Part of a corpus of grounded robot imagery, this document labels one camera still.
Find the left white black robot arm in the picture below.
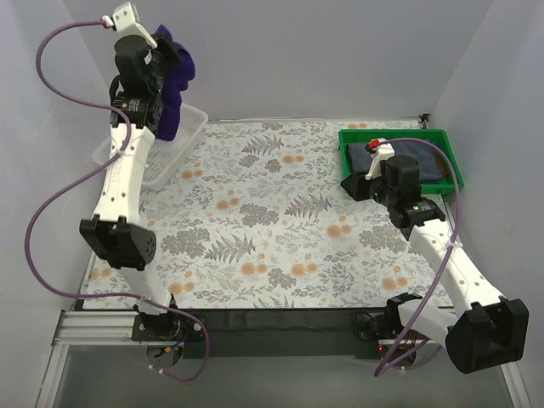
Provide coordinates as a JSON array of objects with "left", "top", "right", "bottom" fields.
[{"left": 79, "top": 34, "right": 181, "bottom": 337}]

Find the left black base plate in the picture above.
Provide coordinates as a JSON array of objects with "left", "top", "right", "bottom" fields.
[{"left": 131, "top": 312, "right": 207, "bottom": 343}]

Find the purple cloth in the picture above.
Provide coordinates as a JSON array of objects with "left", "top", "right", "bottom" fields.
[{"left": 155, "top": 25, "right": 196, "bottom": 141}]

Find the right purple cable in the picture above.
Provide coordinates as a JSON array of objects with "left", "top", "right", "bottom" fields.
[{"left": 373, "top": 138, "right": 465, "bottom": 377}]

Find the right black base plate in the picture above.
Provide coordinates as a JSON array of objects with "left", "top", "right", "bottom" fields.
[{"left": 354, "top": 309, "right": 437, "bottom": 341}]

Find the white plastic basket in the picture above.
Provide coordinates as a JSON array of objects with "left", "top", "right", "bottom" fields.
[{"left": 91, "top": 104, "right": 209, "bottom": 191}]

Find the floral table mat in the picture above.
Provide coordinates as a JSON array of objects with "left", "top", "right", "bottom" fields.
[{"left": 82, "top": 120, "right": 476, "bottom": 310}]

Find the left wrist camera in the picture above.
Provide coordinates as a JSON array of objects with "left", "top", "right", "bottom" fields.
[{"left": 99, "top": 2, "right": 157, "bottom": 49}]

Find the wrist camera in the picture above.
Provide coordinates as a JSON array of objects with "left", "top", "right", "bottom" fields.
[
  {"left": 99, "top": 2, "right": 157, "bottom": 49},
  {"left": 365, "top": 139, "right": 420, "bottom": 185}
]

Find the green plastic tray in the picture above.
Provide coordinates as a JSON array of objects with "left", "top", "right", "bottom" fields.
[{"left": 338, "top": 129, "right": 464, "bottom": 195}]

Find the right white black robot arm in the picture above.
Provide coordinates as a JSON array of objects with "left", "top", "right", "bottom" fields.
[{"left": 341, "top": 174, "right": 530, "bottom": 374}]

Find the aluminium frame rail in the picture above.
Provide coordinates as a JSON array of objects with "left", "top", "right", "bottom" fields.
[{"left": 52, "top": 310, "right": 141, "bottom": 346}]

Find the grey cloth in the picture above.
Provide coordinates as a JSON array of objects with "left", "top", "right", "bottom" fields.
[{"left": 346, "top": 142, "right": 446, "bottom": 184}]

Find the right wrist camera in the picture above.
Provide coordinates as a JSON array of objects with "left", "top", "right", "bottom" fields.
[{"left": 365, "top": 139, "right": 420, "bottom": 185}]

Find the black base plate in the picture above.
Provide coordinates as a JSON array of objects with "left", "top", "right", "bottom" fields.
[
  {"left": 131, "top": 312, "right": 207, "bottom": 343},
  {"left": 354, "top": 309, "right": 437, "bottom": 341}
]

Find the brown towel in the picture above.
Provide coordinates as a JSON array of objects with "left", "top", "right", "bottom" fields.
[{"left": 437, "top": 158, "right": 449, "bottom": 179}]

